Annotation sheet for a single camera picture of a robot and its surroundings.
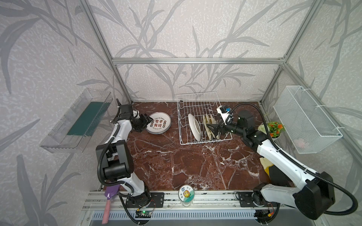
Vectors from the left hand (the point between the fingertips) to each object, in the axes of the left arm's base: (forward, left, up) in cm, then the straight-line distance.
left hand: (150, 120), depth 90 cm
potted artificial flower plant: (-8, -77, +2) cm, 78 cm away
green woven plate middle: (-1, -38, +1) cm, 38 cm away
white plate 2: (-4, -29, -1) cm, 29 cm away
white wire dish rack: (+19, -30, -12) cm, 37 cm away
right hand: (-8, -38, +12) cm, 40 cm away
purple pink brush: (-38, +18, -14) cm, 44 cm away
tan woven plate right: (0, -40, +1) cm, 40 cm away
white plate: (+7, -4, -13) cm, 16 cm away
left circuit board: (-48, -2, -16) cm, 51 cm away
